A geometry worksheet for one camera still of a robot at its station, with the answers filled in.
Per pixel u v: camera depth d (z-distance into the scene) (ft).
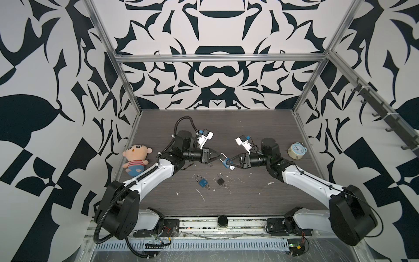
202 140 2.35
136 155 2.93
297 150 3.15
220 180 2.90
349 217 1.35
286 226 2.17
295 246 2.33
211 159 2.34
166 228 2.39
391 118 1.94
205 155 2.21
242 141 2.37
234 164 2.34
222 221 2.22
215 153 2.37
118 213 1.36
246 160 2.18
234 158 2.34
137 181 1.51
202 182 2.90
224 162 2.39
